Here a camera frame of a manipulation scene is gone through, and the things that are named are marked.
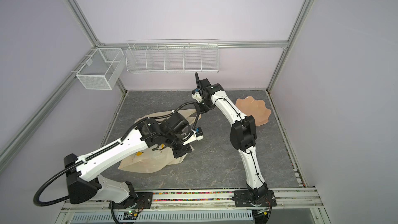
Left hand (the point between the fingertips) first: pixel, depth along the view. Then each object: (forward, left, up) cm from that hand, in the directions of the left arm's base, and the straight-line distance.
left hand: (188, 152), depth 69 cm
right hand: (+27, -6, -8) cm, 29 cm away
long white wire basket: (+61, +9, +9) cm, 62 cm away
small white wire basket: (+58, +57, +3) cm, 81 cm away
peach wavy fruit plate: (+37, -45, -19) cm, 61 cm away
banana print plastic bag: (0, +21, -7) cm, 22 cm away
